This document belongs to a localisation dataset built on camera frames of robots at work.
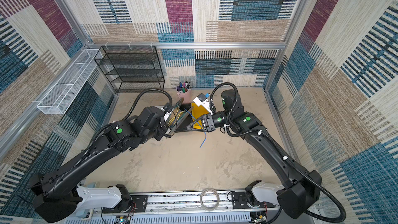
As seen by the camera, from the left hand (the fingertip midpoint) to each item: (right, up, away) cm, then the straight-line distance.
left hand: (162, 119), depth 70 cm
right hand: (+13, -4, -11) cm, 18 cm away
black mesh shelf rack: (-30, +31, +39) cm, 58 cm away
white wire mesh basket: (-47, +10, +1) cm, 48 cm away
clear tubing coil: (+20, -35, +6) cm, 41 cm away
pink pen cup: (+7, +14, +34) cm, 37 cm away
